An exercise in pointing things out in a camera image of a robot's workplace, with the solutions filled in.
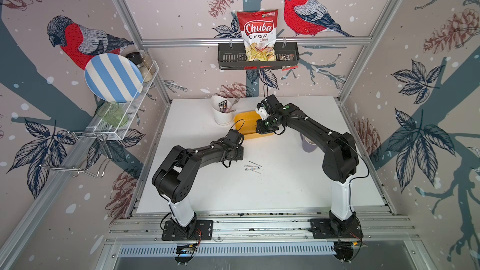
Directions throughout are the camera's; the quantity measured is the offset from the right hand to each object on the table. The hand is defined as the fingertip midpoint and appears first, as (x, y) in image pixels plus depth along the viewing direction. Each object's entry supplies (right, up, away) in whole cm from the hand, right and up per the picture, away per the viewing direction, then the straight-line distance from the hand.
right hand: (257, 129), depth 91 cm
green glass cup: (-57, +7, -21) cm, 61 cm away
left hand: (-8, -13, +5) cm, 16 cm away
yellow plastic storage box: (-5, +2, +17) cm, 18 cm away
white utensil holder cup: (-19, +10, +16) cm, 27 cm away
